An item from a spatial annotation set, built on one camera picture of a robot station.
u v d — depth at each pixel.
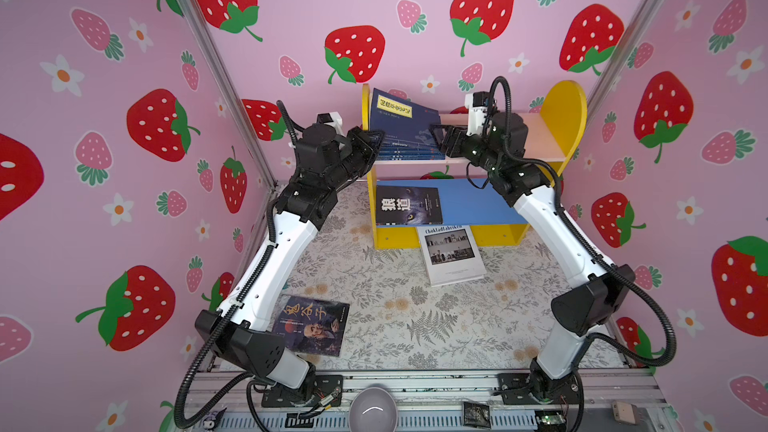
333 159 0.51
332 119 0.60
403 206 0.93
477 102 0.61
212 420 0.68
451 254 0.95
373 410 0.70
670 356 0.38
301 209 0.48
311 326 0.84
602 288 0.44
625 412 0.70
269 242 0.44
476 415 0.69
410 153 0.69
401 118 0.69
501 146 0.54
